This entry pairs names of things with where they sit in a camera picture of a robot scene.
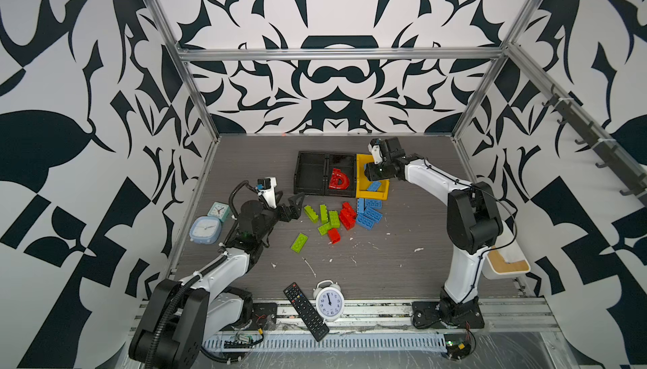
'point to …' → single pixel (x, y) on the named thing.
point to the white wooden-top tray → (495, 267)
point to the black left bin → (310, 174)
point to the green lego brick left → (311, 214)
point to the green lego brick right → (334, 219)
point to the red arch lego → (339, 179)
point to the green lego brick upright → (323, 213)
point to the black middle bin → (347, 164)
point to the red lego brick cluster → (347, 216)
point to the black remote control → (314, 324)
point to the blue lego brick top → (373, 203)
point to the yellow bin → (362, 182)
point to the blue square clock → (205, 230)
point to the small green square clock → (219, 210)
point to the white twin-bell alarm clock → (329, 300)
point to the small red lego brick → (334, 236)
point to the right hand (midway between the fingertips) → (370, 168)
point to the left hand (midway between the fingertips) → (292, 189)
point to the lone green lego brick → (300, 242)
